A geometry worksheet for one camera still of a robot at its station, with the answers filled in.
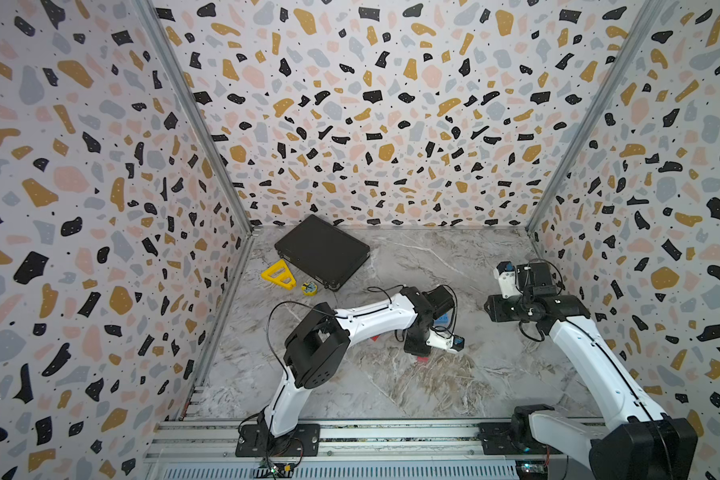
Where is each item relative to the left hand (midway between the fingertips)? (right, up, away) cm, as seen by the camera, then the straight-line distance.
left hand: (427, 344), depth 85 cm
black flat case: (-33, +27, +22) cm, 48 cm away
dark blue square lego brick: (+6, +3, -10) cm, 13 cm away
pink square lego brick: (-1, -5, +2) cm, 5 cm away
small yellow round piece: (-38, +14, +17) cm, 44 cm away
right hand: (+18, +12, -3) cm, 22 cm away
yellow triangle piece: (-49, +19, +21) cm, 57 cm away
